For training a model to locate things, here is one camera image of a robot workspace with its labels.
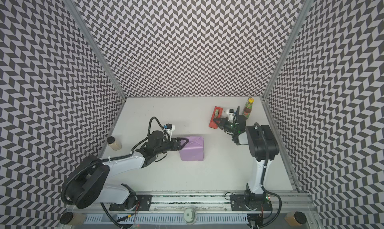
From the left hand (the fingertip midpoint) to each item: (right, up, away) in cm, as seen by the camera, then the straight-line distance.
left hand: (185, 141), depth 84 cm
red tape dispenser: (+20, +16, +16) cm, 30 cm away
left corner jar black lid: (-46, -26, -25) cm, 58 cm away
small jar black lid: (-42, -3, +3) cm, 42 cm away
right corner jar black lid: (+51, -28, -22) cm, 62 cm away
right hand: (+16, +10, +10) cm, 21 cm away
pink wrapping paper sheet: (+5, -3, -6) cm, 8 cm away
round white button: (+4, -26, -23) cm, 35 cm away
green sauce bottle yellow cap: (+40, +20, +12) cm, 46 cm away
